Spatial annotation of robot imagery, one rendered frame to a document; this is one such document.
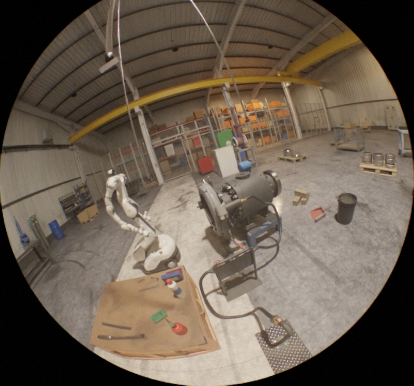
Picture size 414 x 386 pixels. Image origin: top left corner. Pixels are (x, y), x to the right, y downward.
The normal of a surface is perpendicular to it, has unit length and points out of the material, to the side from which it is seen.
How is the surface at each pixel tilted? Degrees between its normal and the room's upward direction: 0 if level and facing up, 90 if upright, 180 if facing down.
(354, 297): 0
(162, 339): 0
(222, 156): 90
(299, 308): 0
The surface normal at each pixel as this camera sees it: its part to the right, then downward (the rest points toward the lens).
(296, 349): -0.29, -0.93
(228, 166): 0.18, 0.18
